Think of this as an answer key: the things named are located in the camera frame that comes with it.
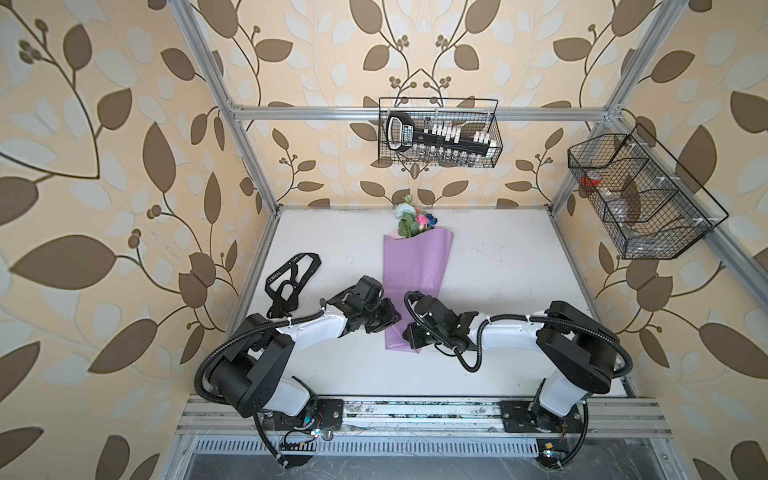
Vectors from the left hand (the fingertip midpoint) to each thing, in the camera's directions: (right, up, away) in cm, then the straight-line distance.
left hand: (404, 315), depth 86 cm
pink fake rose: (+7, +29, +22) cm, 37 cm away
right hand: (0, -7, 0) cm, 7 cm away
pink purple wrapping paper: (+4, +14, +14) cm, 20 cm away
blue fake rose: (+12, +29, +26) cm, 41 cm away
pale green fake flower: (+1, +31, +24) cm, 39 cm away
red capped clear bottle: (+57, +31, -6) cm, 66 cm away
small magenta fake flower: (+7, +29, +22) cm, 37 cm away
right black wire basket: (+61, +30, -13) cm, 69 cm away
